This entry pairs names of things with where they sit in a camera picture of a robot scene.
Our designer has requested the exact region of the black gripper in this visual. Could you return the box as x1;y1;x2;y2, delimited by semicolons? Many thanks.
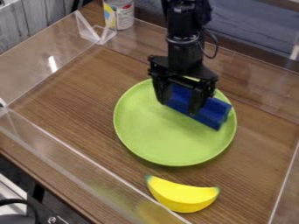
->
149;55;219;116

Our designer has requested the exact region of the blue star-shaped block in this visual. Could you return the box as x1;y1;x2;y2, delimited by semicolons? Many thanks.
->
166;84;233;130

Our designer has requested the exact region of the green round plate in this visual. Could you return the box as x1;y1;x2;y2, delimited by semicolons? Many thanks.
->
114;80;238;166

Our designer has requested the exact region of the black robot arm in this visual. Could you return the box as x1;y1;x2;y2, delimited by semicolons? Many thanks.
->
149;0;219;116

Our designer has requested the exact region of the white can with label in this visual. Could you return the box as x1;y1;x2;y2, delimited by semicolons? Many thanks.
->
103;0;135;30

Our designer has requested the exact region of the yellow toy banana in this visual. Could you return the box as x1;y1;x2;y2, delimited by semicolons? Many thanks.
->
145;175;221;214

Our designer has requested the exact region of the clear acrylic enclosure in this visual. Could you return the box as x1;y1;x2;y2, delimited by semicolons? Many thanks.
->
0;9;299;224

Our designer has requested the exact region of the black cable lower left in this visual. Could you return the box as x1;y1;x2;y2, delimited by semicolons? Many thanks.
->
0;199;41;224

